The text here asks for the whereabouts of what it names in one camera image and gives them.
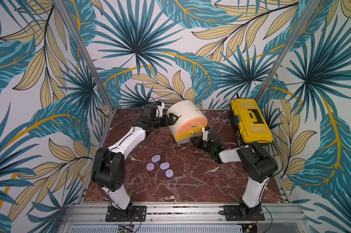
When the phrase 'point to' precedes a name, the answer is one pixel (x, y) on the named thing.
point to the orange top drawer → (191, 124)
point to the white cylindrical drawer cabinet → (187, 109)
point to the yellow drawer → (182, 135)
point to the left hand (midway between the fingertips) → (173, 120)
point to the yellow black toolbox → (251, 121)
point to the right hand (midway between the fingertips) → (191, 138)
